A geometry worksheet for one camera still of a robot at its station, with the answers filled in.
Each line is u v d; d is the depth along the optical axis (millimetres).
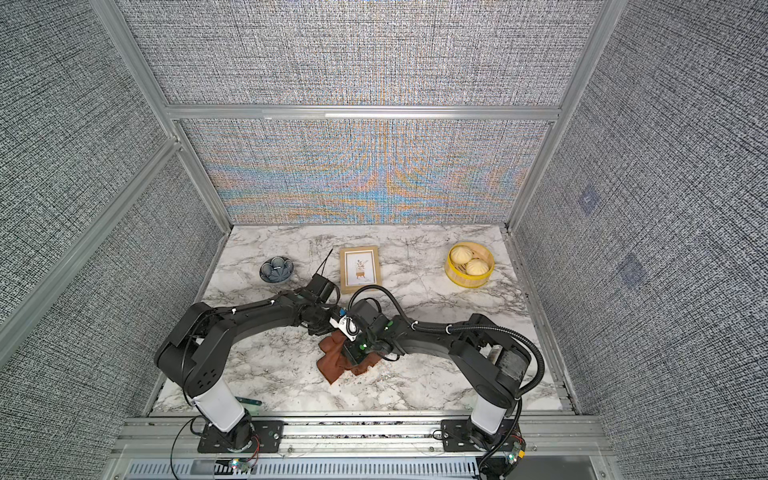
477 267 1003
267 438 732
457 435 731
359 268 1064
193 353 463
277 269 1038
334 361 818
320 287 750
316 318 774
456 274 1003
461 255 1027
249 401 781
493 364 466
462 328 504
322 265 1070
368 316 688
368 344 727
